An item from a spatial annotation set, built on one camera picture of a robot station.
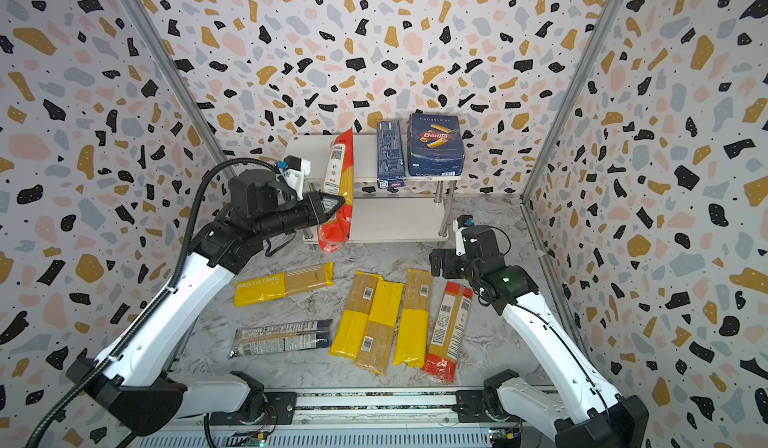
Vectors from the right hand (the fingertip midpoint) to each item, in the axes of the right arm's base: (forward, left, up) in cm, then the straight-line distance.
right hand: (442, 250), depth 76 cm
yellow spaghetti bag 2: (-10, +24, -21) cm, 33 cm away
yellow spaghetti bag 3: (-12, +20, -22) cm, 32 cm away
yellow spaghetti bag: (+1, +51, -23) cm, 56 cm away
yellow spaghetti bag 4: (-15, +7, -22) cm, 28 cm away
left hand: (+2, +23, +18) cm, 29 cm away
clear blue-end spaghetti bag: (-15, +37, -21) cm, 45 cm away
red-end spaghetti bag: (-8, -5, -22) cm, 24 cm away
